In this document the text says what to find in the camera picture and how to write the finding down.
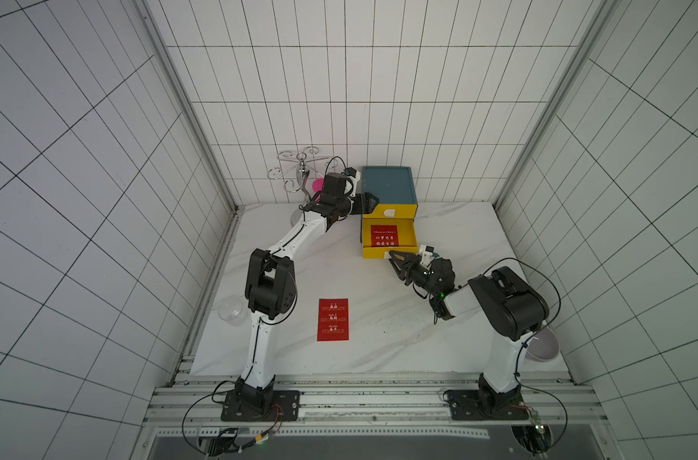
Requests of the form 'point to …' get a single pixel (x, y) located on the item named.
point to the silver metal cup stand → (300, 172)
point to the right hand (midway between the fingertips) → (391, 250)
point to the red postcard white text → (333, 319)
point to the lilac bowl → (544, 346)
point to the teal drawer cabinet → (391, 185)
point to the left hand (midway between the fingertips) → (370, 205)
